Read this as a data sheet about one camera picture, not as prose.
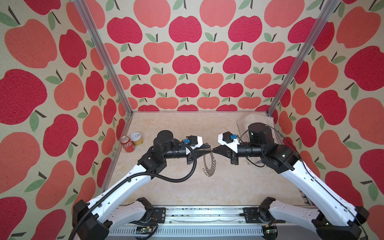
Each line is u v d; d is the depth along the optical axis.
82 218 0.38
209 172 0.67
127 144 0.91
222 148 0.58
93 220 0.38
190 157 0.55
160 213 0.75
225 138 0.50
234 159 0.52
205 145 0.60
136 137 0.98
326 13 0.71
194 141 0.50
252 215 0.73
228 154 0.56
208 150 0.60
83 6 0.69
